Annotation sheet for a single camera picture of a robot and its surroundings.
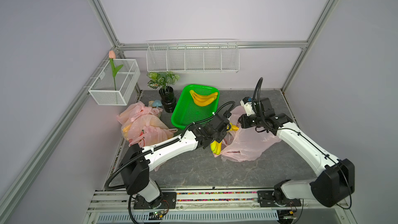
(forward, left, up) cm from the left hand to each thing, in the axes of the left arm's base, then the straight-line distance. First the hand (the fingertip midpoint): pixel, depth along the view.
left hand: (220, 128), depth 79 cm
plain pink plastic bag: (-8, -12, -4) cm, 15 cm away
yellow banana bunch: (-9, +3, -1) cm, 10 cm away
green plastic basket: (+26, +19, -18) cm, 37 cm away
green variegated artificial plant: (+30, +31, +9) cm, 44 cm away
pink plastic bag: (+14, +45, -1) cm, 47 cm away
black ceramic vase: (+28, +30, -8) cm, 42 cm away
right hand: (+5, -11, +1) cm, 12 cm away
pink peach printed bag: (-1, +38, -1) cm, 38 cm away
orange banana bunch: (+31, +7, -13) cm, 35 cm away
